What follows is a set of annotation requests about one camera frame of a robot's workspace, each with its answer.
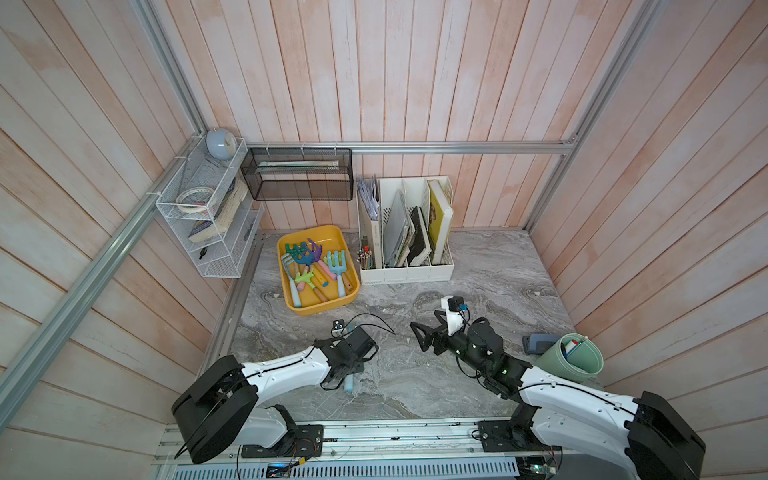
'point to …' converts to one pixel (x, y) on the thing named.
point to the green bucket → (575, 356)
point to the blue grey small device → (534, 344)
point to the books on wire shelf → (231, 203)
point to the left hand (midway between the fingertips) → (350, 364)
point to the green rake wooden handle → (306, 277)
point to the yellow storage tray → (332, 239)
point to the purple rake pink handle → (316, 251)
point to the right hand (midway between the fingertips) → (423, 317)
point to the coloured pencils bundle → (364, 257)
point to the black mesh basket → (299, 173)
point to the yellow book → (440, 216)
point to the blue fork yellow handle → (338, 269)
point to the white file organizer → (408, 223)
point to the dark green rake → (296, 251)
